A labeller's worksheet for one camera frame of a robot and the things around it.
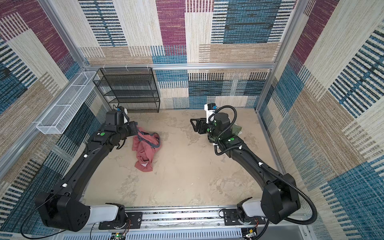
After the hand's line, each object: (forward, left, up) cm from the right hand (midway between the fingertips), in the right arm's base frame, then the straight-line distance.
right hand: (195, 121), depth 78 cm
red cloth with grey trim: (-5, +28, -14) cm, 32 cm away
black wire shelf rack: (+39, +43, -8) cm, 58 cm away
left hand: (+1, +32, -1) cm, 32 cm away
